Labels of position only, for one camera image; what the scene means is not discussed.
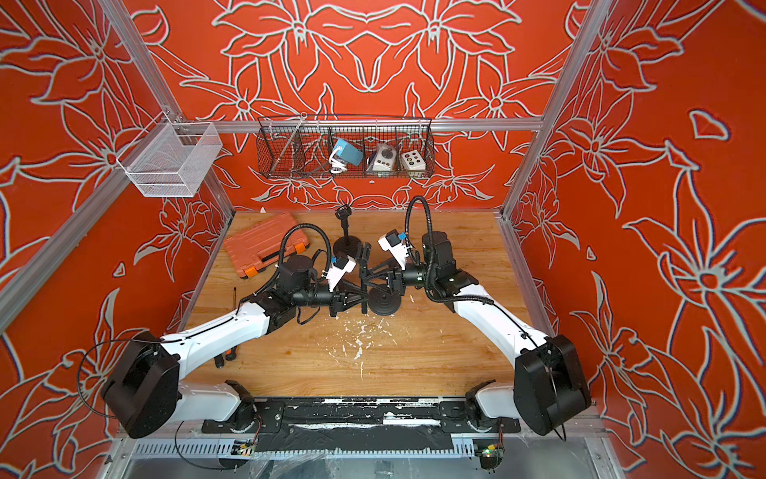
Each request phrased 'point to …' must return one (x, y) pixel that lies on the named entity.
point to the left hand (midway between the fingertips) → (367, 294)
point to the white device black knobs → (384, 160)
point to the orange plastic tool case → (260, 243)
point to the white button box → (414, 163)
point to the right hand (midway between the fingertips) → (365, 280)
